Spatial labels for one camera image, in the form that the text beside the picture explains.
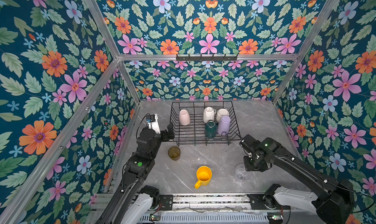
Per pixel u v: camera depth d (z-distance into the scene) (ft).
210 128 2.94
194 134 3.23
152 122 1.94
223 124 2.95
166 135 2.09
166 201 2.42
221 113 3.24
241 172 2.73
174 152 2.91
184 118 3.15
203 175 2.72
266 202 2.22
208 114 3.14
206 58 3.06
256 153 1.77
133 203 1.87
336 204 1.22
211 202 2.46
